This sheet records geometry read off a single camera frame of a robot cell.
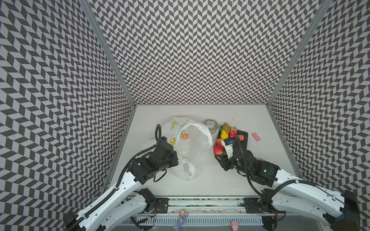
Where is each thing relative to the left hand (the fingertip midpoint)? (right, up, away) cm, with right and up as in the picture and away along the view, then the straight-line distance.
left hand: (177, 158), depth 73 cm
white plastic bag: (+6, +7, +24) cm, 26 cm away
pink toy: (+28, -29, -7) cm, 41 cm away
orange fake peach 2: (+40, +8, +21) cm, 46 cm away
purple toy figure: (+3, -26, -5) cm, 26 cm away
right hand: (+22, -1, +1) cm, 22 cm away
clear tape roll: (+23, +15, +32) cm, 42 cm away
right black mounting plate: (+39, -25, 0) cm, 46 cm away
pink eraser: (+52, +8, +26) cm, 59 cm away
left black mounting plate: (-7, -23, -1) cm, 24 cm away
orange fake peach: (+3, +8, +22) cm, 24 cm away
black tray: (+42, +5, +20) cm, 47 cm away
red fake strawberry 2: (+21, +4, -1) cm, 21 cm away
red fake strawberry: (+36, +11, +23) cm, 44 cm away
